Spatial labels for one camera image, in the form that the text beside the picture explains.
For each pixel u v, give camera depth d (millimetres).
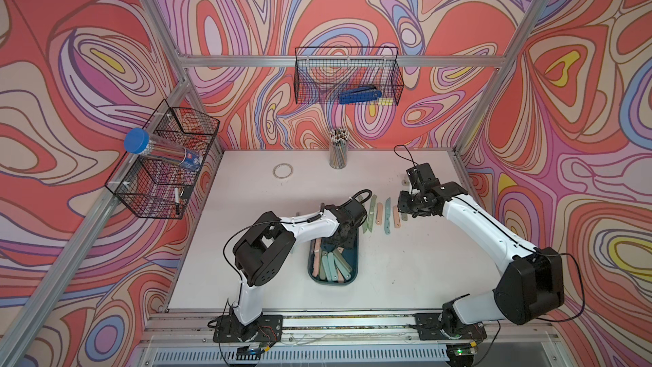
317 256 860
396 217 960
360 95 907
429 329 731
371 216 982
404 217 962
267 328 731
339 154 1070
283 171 1124
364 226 954
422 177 654
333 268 838
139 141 612
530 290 416
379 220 959
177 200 722
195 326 751
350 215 727
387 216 984
